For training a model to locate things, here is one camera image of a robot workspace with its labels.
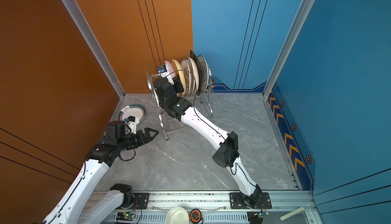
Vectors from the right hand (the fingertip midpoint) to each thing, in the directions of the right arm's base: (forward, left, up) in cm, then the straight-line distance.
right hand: (175, 76), depth 75 cm
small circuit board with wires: (-54, -38, -41) cm, 77 cm away
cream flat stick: (-52, -54, -40) cm, 85 cm away
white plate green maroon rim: (+9, +38, -36) cm, 53 cm away
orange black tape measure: (-54, -10, -36) cm, 65 cm away
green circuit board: (-53, +23, -40) cm, 71 cm away
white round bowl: (-53, -1, -39) cm, 66 cm away
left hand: (-21, +11, -19) cm, 31 cm away
